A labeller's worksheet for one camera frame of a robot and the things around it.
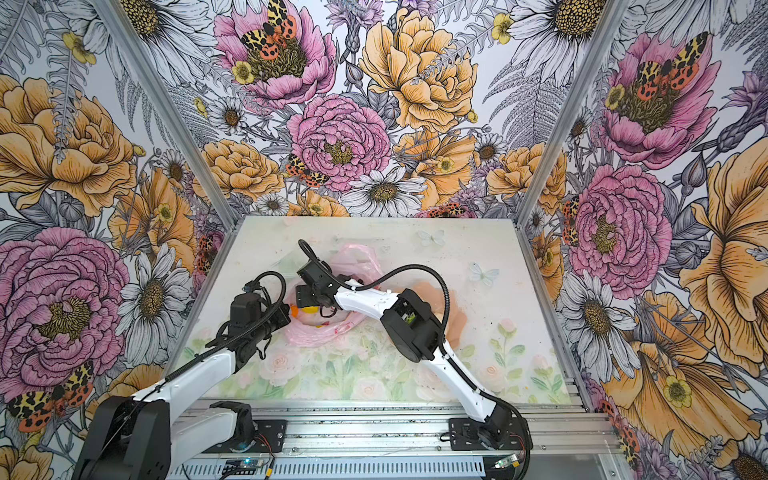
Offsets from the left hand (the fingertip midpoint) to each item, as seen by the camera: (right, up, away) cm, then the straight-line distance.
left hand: (289, 314), depth 90 cm
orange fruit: (+1, +1, +1) cm, 2 cm away
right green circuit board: (+58, -31, -18) cm, 68 cm away
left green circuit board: (-4, -32, -19) cm, 37 cm away
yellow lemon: (+6, +1, +1) cm, 6 cm away
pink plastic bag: (+9, -2, -5) cm, 11 cm away
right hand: (+4, +2, +8) cm, 9 cm away
